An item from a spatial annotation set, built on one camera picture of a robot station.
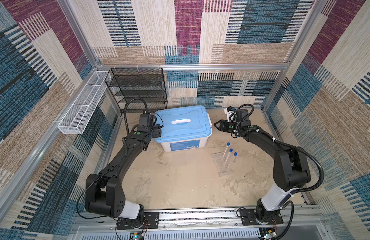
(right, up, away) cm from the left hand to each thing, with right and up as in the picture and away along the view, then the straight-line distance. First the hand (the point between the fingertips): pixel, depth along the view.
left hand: (152, 126), depth 86 cm
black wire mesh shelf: (-16, +26, +25) cm, 39 cm away
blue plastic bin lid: (+17, +2, +3) cm, 18 cm away
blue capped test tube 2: (+43, -13, -5) cm, 45 cm away
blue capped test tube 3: (+45, -15, -7) cm, 48 cm away
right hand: (+38, 0, +5) cm, 38 cm away
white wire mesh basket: (-33, +2, -16) cm, 37 cm away
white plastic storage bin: (+22, -12, +7) cm, 25 cm away
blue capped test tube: (+42, -10, -3) cm, 43 cm away
